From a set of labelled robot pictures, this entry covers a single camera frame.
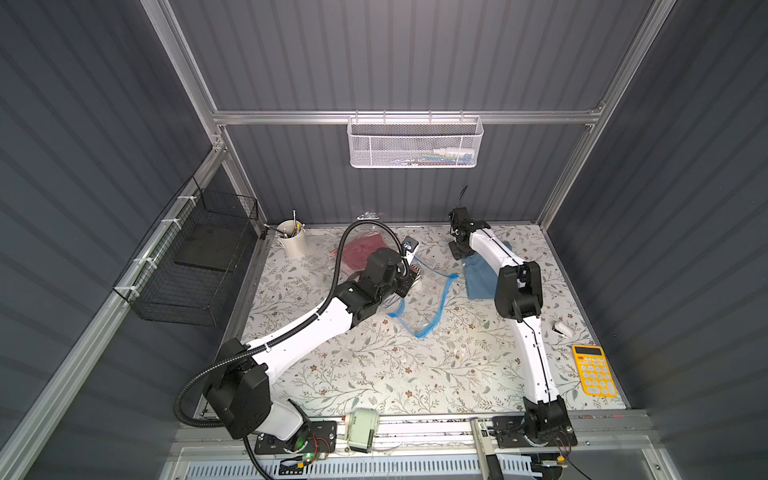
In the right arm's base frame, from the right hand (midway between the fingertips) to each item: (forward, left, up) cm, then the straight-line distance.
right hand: (470, 247), depth 109 cm
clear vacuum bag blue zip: (-25, +20, -3) cm, 32 cm away
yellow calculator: (-44, -28, -2) cm, 52 cm away
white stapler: (-32, -23, -1) cm, 39 cm away
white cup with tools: (-3, +64, +6) cm, 64 cm away
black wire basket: (-30, +80, +25) cm, 90 cm away
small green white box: (-58, +36, +1) cm, 68 cm away
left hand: (-25, +23, +21) cm, 40 cm away
